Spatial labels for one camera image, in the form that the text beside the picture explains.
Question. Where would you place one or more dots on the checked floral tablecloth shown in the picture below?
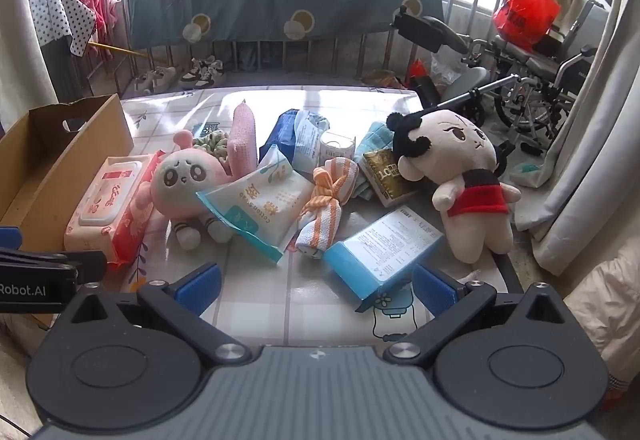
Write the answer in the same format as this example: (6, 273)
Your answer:
(310, 280)

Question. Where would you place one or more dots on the pink wet wipes pack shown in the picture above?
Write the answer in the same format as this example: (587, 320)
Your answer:
(105, 200)

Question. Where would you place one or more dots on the dark grey hanging cloth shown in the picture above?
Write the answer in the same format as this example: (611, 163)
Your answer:
(57, 70)

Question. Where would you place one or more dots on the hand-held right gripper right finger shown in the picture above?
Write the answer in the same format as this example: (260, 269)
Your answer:
(434, 291)

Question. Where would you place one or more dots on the black-haired plush doll red dress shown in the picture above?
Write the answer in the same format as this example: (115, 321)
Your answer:
(460, 145)

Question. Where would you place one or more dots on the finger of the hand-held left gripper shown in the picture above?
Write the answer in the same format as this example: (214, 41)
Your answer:
(10, 238)

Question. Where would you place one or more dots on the small red bag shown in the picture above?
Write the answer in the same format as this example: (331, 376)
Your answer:
(422, 76)

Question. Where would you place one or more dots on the pink and blue small toy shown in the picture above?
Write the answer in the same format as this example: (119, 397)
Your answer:
(242, 140)

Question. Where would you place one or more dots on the brown white sneaker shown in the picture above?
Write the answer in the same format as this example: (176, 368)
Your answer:
(194, 76)
(212, 69)

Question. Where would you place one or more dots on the green white scrunchie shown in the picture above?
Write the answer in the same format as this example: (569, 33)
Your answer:
(212, 142)

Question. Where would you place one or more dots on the beige bedding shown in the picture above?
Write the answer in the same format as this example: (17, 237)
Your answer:
(610, 310)

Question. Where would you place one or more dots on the brown cardboard box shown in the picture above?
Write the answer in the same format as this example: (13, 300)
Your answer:
(50, 160)

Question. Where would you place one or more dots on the tan fuzzy slippers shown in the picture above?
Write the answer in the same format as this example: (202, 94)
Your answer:
(382, 79)

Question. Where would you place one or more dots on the dark blue packet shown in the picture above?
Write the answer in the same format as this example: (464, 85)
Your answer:
(279, 130)

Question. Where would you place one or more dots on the yellow broom stick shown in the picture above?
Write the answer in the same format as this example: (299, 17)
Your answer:
(120, 50)

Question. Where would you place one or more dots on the wheelchair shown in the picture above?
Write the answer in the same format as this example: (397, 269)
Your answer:
(540, 62)

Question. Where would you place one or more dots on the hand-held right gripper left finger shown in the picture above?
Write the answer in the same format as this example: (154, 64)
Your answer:
(200, 287)

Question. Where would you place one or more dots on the blue white paper box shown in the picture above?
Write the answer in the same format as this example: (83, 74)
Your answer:
(380, 250)

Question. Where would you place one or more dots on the grey white curtain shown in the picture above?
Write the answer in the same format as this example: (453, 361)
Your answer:
(590, 145)

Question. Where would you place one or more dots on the orange striped towel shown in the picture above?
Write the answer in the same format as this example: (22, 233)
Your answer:
(325, 210)

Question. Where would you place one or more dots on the strawberry yogurt cup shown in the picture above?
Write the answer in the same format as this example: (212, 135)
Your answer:
(335, 147)

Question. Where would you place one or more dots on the white teal tissue pack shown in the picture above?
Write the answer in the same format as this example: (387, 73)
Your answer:
(255, 205)

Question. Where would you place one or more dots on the red plastic bag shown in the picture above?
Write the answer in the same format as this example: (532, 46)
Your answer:
(525, 15)

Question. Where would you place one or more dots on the white polka dot cloth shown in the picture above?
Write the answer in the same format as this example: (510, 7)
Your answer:
(50, 15)

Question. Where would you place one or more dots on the dark gold tissue pack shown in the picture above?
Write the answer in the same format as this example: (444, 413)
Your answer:
(385, 175)

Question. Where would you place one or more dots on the light blue white packet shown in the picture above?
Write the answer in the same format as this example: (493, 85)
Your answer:
(307, 140)

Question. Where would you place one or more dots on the pink plush doll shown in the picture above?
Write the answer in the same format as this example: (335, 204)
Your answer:
(187, 175)

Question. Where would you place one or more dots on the teal cloth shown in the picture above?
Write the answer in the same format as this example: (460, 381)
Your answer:
(375, 137)

